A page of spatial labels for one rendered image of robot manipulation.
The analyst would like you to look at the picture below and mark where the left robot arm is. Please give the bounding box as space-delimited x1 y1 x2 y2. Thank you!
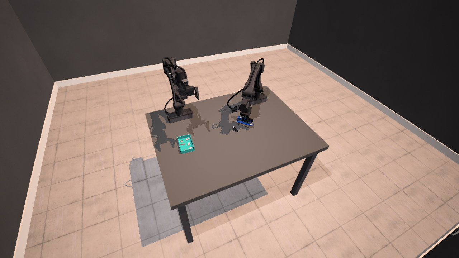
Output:
239 61 267 112

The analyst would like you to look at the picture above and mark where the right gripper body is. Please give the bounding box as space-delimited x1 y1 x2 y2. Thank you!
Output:
177 84 195 100

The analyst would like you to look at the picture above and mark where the teal rectangular tray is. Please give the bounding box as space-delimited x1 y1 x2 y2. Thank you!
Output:
177 134 194 154

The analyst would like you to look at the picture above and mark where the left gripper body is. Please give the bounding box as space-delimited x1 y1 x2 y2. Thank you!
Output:
232 105 252 116

